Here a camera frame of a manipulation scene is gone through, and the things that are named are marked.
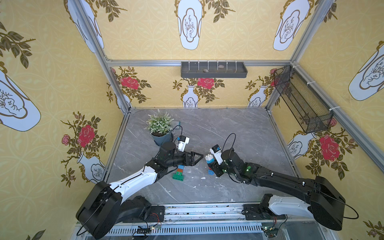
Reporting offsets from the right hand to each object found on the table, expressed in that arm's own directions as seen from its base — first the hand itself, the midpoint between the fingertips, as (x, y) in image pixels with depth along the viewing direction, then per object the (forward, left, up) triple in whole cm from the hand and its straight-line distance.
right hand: (210, 166), depth 82 cm
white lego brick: (+3, +1, +5) cm, 6 cm away
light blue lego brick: (0, +17, -4) cm, 17 cm away
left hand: (+2, +6, +6) cm, 9 cm away
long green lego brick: (-4, +18, -5) cm, 19 cm away
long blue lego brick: (-3, 0, 0) cm, 3 cm away
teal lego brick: (+1, 0, +5) cm, 5 cm away
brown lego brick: (-1, +17, -5) cm, 18 cm away
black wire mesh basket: (+27, -56, +15) cm, 64 cm away
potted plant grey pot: (+19, +30, +9) cm, 37 cm away
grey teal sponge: (+34, +23, -7) cm, 42 cm away
